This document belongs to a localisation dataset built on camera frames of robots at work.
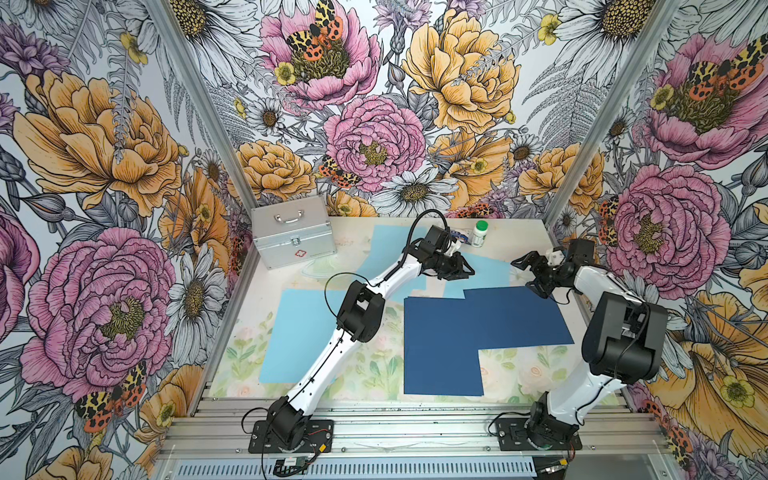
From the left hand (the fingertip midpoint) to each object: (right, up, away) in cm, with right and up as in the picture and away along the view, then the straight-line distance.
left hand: (470, 278), depth 98 cm
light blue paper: (-28, +11, +18) cm, 35 cm away
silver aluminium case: (-58, +15, +1) cm, 60 cm away
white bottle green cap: (+6, +15, +10) cm, 19 cm away
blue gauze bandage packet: (0, +15, +16) cm, 22 cm away
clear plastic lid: (-49, +3, +10) cm, 50 cm away
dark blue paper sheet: (-11, -21, -9) cm, 25 cm away
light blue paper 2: (+9, 0, +9) cm, 12 cm away
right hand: (+13, +1, -5) cm, 14 cm away
